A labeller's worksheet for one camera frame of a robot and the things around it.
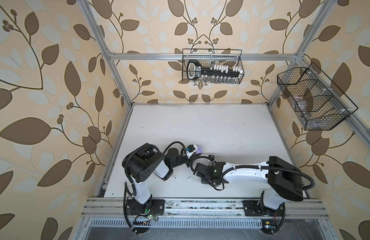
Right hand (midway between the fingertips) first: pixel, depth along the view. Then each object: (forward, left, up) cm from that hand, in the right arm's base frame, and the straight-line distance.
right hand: (205, 180), depth 83 cm
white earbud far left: (+2, +17, 0) cm, 17 cm away
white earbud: (+2, +9, 0) cm, 9 cm away
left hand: (+14, +2, +8) cm, 16 cm away
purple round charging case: (+15, +2, +8) cm, 17 cm away
